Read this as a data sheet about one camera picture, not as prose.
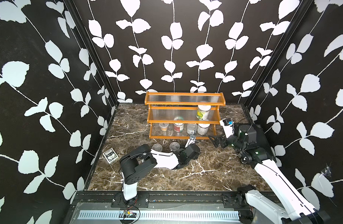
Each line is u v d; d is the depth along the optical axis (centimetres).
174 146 90
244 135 56
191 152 68
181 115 126
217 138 66
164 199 75
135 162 50
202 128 94
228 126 65
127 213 70
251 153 54
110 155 90
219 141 68
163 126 97
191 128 98
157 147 88
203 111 86
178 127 97
